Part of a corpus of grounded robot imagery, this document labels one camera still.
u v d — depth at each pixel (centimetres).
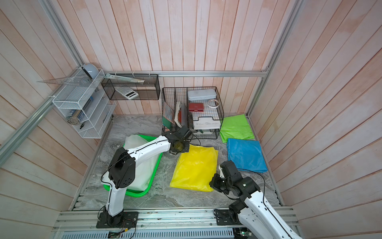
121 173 50
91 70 84
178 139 67
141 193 73
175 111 107
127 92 98
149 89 107
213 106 98
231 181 58
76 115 76
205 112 95
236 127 110
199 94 102
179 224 73
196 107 94
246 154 96
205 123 91
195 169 85
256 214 48
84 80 84
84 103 74
